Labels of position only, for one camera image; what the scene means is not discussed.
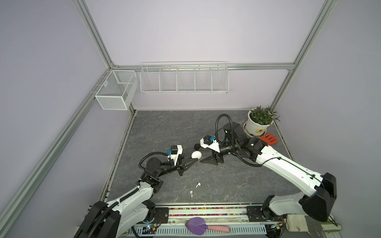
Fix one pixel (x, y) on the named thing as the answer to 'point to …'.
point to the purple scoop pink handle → (197, 226)
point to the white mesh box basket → (118, 90)
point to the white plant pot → (253, 129)
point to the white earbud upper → (199, 184)
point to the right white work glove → (297, 222)
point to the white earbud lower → (191, 192)
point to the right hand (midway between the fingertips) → (200, 154)
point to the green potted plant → (263, 116)
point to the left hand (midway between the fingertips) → (196, 159)
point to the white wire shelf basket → (184, 77)
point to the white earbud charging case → (196, 154)
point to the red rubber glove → (269, 139)
